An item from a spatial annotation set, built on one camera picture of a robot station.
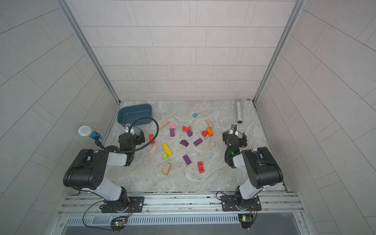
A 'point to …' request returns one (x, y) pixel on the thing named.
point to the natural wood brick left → (153, 149)
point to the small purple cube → (189, 133)
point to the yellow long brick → (167, 150)
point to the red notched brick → (200, 167)
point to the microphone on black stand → (86, 131)
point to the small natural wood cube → (212, 144)
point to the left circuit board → (118, 225)
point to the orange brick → (209, 131)
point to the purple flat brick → (187, 159)
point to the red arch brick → (186, 129)
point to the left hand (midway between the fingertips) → (137, 129)
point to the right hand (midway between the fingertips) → (235, 130)
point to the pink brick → (172, 125)
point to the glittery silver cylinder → (238, 104)
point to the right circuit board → (246, 220)
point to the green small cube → (164, 156)
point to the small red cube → (204, 133)
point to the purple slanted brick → (198, 142)
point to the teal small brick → (195, 115)
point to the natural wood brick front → (166, 169)
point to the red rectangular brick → (151, 137)
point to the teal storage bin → (127, 115)
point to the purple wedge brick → (184, 142)
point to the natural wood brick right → (210, 124)
